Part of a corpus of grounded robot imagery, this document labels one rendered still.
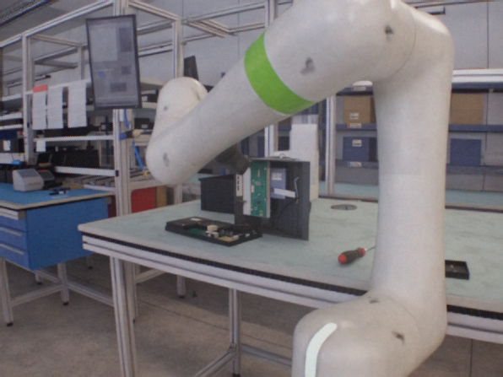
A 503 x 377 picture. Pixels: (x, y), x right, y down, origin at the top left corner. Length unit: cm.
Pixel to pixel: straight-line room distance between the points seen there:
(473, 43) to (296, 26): 473
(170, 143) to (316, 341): 40
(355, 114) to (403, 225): 419
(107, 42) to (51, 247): 120
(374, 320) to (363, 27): 34
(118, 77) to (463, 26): 407
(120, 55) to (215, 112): 170
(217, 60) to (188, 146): 572
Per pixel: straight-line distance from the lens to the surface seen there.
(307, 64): 44
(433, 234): 57
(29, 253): 236
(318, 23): 42
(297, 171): 102
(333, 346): 45
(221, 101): 54
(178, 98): 77
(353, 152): 469
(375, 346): 46
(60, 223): 242
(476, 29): 516
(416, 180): 55
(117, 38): 224
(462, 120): 452
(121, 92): 224
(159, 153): 70
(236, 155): 95
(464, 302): 74
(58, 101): 309
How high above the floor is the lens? 126
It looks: 7 degrees down
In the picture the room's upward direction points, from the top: straight up
